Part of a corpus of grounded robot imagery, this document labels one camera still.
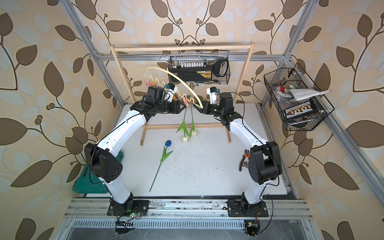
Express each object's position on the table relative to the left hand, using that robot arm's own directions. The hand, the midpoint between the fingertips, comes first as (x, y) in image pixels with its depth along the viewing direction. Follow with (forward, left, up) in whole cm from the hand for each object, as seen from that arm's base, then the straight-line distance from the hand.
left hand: (184, 104), depth 79 cm
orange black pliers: (-14, -38, -29) cm, 50 cm away
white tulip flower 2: (-1, -4, -23) cm, 23 cm away
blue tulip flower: (-14, +13, -30) cm, 36 cm away
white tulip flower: (-4, +1, -15) cm, 16 cm away
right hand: (+3, -6, -2) cm, 7 cm away
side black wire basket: (+14, -53, +5) cm, 55 cm away
